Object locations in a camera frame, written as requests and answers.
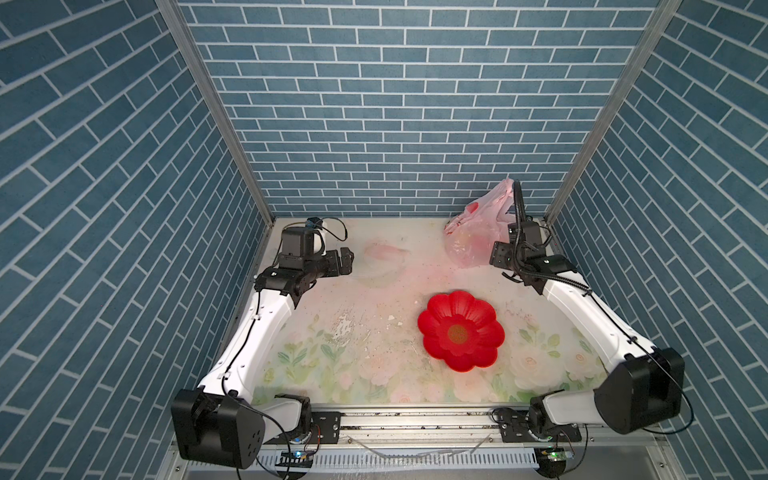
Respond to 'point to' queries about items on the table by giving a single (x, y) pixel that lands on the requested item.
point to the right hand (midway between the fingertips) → (503, 247)
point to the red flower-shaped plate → (461, 331)
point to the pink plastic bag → (472, 235)
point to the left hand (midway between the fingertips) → (340, 254)
